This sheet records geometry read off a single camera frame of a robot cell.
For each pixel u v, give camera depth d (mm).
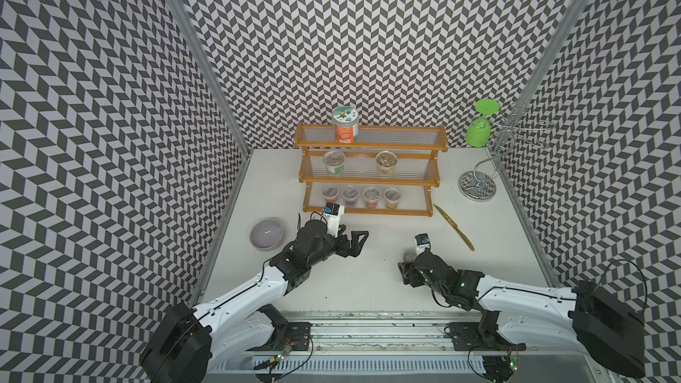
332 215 698
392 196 937
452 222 970
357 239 695
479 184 1031
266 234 885
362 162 933
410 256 814
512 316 607
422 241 741
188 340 394
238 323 467
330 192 939
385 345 724
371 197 939
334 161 881
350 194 939
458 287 607
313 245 615
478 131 931
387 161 888
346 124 771
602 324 418
